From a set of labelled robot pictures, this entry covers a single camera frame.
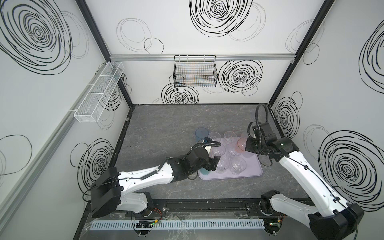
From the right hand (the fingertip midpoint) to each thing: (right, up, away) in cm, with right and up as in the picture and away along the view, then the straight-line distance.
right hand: (245, 145), depth 76 cm
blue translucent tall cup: (-23, +5, +10) cm, 25 cm away
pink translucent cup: (-2, 0, -2) cm, 3 cm away
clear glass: (-1, -13, +8) cm, 15 cm away
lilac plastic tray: (+9, -16, +11) cm, 21 cm away
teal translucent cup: (-22, -11, -8) cm, 26 cm away
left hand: (-15, -5, -2) cm, 16 cm away
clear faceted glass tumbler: (-11, -5, +13) cm, 18 cm away
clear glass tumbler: (-13, +2, +20) cm, 24 cm away
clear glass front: (-9, -13, +11) cm, 20 cm away
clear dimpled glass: (-3, +2, +19) cm, 20 cm away
